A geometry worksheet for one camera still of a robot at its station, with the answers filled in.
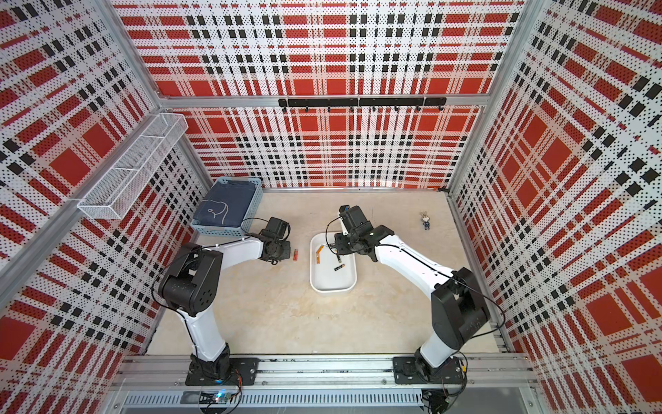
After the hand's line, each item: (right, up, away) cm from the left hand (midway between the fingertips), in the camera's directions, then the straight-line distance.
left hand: (285, 250), depth 100 cm
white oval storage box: (+17, -8, -6) cm, 20 cm away
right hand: (+23, +5, -15) cm, 28 cm away
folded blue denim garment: (-27, +19, +5) cm, 33 cm away
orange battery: (+13, 0, 0) cm, 13 cm away
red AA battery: (+4, -2, -2) cm, 5 cm away
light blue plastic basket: (-22, +7, +1) cm, 23 cm away
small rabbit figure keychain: (+58, +12, +8) cm, 60 cm away
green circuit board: (-11, -36, -31) cm, 49 cm away
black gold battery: (+23, -5, -5) cm, 24 cm away
